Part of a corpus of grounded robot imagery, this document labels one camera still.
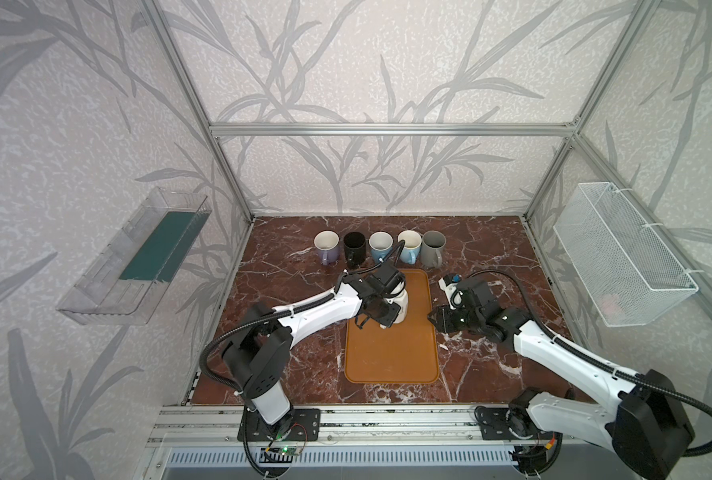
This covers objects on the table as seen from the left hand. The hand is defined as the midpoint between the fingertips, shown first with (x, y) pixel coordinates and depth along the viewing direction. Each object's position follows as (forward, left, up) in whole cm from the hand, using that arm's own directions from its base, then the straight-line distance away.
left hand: (393, 305), depth 86 cm
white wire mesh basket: (-5, -48, +26) cm, 55 cm away
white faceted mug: (0, -2, +2) cm, 3 cm away
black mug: (+23, +12, -3) cm, 26 cm away
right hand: (-1, -11, +2) cm, 11 cm away
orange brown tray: (-11, -3, -8) cm, 14 cm away
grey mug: (+23, -14, +1) cm, 27 cm away
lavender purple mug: (+26, +23, -5) cm, 35 cm away
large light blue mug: (+26, -8, -3) cm, 27 cm away
